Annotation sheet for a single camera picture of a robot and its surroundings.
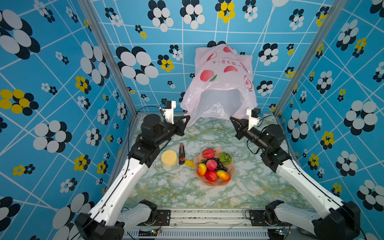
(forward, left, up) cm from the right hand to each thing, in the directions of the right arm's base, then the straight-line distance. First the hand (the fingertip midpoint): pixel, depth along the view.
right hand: (232, 118), depth 68 cm
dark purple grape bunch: (-10, +4, -30) cm, 32 cm away
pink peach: (-11, +9, -25) cm, 29 cm away
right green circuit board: (-40, -20, -37) cm, 58 cm away
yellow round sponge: (-3, +34, -32) cm, 47 cm away
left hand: (-2, +19, +3) cm, 19 cm away
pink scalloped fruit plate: (-10, -3, -33) cm, 35 cm away
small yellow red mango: (-13, +14, -27) cm, 33 cm away
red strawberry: (-2, +10, -29) cm, 30 cm away
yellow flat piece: (-5, +21, -35) cm, 42 cm away
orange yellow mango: (-16, +3, -28) cm, 32 cm away
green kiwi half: (-6, 0, -27) cm, 28 cm away
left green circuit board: (-40, +41, -38) cm, 69 cm away
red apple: (-16, +9, -29) cm, 34 cm away
